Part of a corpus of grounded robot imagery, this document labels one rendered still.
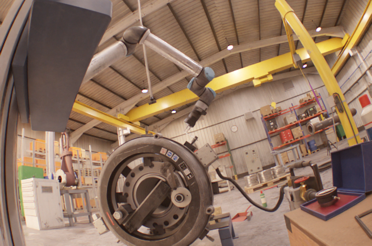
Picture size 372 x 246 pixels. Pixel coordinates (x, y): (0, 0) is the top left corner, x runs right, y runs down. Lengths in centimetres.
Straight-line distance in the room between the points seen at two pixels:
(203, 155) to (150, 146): 32
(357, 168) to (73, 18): 70
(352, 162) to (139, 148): 104
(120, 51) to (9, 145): 89
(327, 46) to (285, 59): 353
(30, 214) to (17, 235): 438
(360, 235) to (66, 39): 61
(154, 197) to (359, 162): 96
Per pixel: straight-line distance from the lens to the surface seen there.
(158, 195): 111
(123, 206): 117
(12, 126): 69
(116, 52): 125
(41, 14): 40
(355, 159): 56
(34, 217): 493
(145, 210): 115
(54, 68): 51
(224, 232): 146
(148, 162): 128
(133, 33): 126
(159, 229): 130
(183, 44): 1183
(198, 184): 107
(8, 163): 66
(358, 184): 56
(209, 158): 109
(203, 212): 109
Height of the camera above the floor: 63
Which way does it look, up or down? 22 degrees up
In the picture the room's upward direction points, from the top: 14 degrees counter-clockwise
